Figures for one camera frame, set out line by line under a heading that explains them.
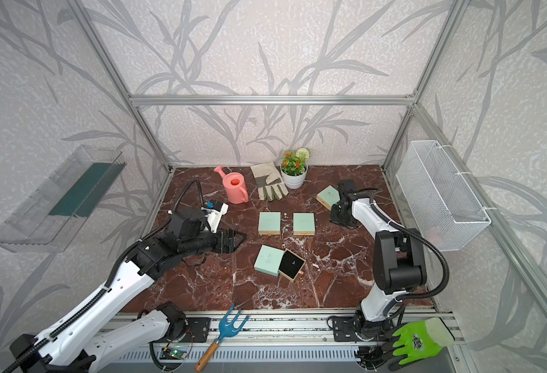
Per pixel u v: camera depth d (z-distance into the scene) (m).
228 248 0.62
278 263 0.85
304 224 0.97
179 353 0.71
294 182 1.07
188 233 0.54
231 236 0.63
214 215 0.64
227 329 0.76
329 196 1.05
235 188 0.99
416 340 0.70
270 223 0.97
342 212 0.80
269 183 1.13
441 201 0.63
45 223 0.63
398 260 0.46
